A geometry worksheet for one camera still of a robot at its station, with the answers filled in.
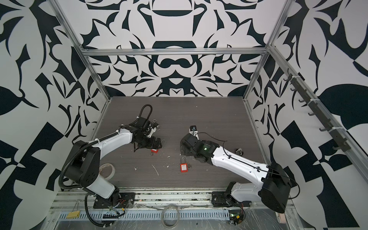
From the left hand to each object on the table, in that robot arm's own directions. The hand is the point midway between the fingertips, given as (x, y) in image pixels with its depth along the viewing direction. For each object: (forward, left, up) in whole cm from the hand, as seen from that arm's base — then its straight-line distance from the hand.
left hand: (156, 143), depth 89 cm
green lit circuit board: (-38, -42, -6) cm, 56 cm away
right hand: (-6, -20, +8) cm, 22 cm away
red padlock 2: (-3, +1, -4) cm, 5 cm away
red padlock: (-13, -17, -4) cm, 21 cm away
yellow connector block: (-34, +37, -4) cm, 51 cm away
